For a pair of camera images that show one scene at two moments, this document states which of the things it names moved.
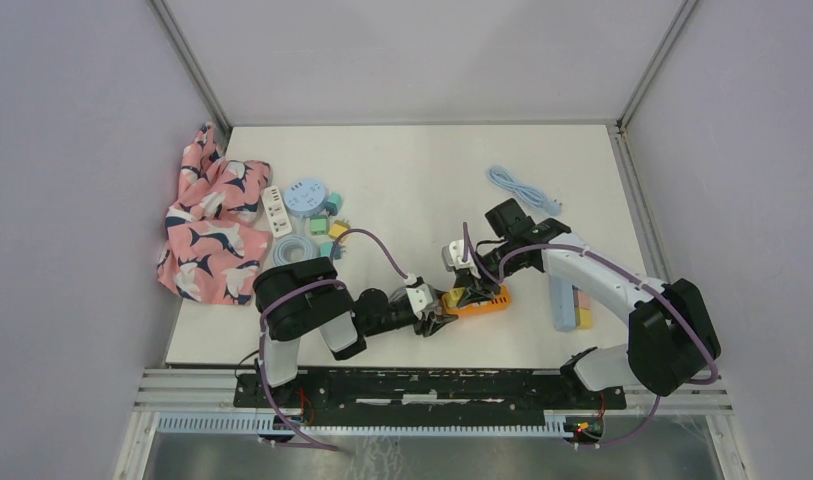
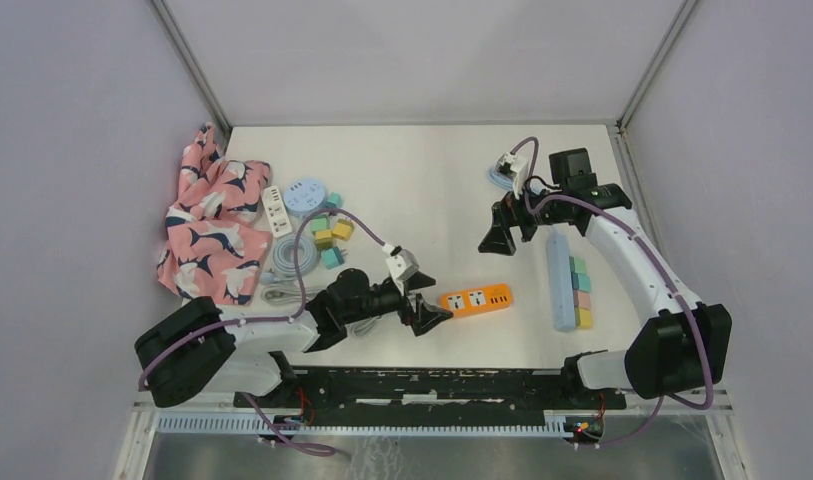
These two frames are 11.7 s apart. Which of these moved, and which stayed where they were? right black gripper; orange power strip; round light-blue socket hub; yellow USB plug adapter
Moved: right black gripper
Stayed: yellow USB plug adapter; round light-blue socket hub; orange power strip
